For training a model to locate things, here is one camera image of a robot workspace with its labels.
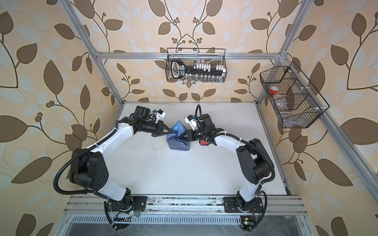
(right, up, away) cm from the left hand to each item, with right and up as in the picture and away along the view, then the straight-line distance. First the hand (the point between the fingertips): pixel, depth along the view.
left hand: (169, 130), depth 80 cm
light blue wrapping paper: (+3, -6, -2) cm, 7 cm away
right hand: (+6, -5, +5) cm, 10 cm away
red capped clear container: (+58, +22, +1) cm, 62 cm away
